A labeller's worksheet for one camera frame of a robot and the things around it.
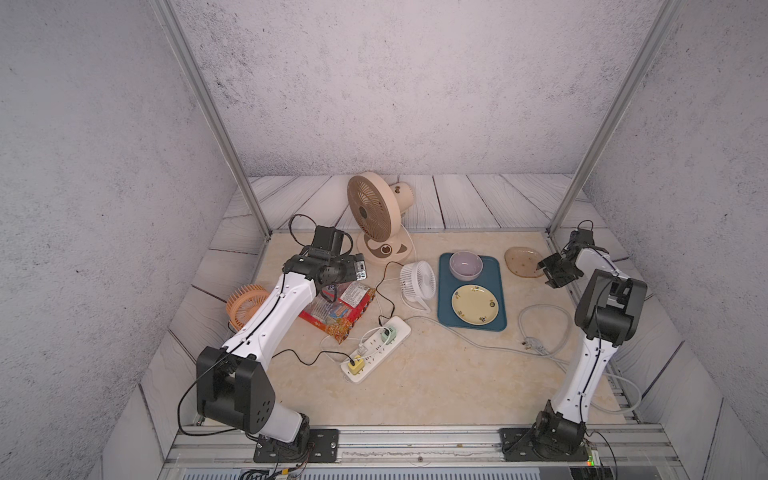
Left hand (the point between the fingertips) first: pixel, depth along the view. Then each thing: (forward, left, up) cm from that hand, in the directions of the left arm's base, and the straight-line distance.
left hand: (355, 268), depth 84 cm
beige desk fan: (+19, -6, +6) cm, 21 cm away
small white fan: (0, -18, -9) cm, 20 cm away
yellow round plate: (0, -38, -20) cm, 43 cm away
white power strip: (-16, -5, -18) cm, 25 cm away
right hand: (+11, -62, -15) cm, 65 cm away
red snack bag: (-6, +6, -16) cm, 18 cm away
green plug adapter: (-14, -9, -13) cm, 21 cm away
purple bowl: (+13, -36, -16) cm, 42 cm away
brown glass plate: (+17, -59, -20) cm, 64 cm away
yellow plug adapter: (-22, -1, -14) cm, 26 cm away
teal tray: (+10, -45, -18) cm, 49 cm away
